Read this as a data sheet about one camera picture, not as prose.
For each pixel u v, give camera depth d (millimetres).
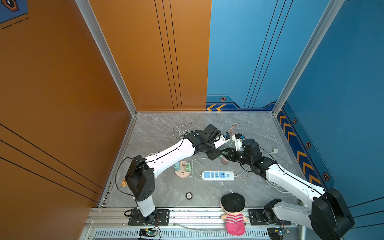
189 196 806
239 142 751
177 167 842
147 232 708
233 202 706
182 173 850
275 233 699
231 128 1089
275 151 965
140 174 456
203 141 608
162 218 740
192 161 898
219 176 849
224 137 698
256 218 725
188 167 828
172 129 1052
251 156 630
